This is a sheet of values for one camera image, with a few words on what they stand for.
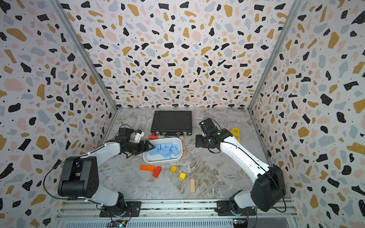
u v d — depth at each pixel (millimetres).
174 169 856
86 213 733
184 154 900
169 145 963
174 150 923
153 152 926
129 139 784
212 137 582
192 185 814
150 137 1030
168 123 1071
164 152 940
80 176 442
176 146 960
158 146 948
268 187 408
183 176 839
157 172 855
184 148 939
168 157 904
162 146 948
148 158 914
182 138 1001
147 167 872
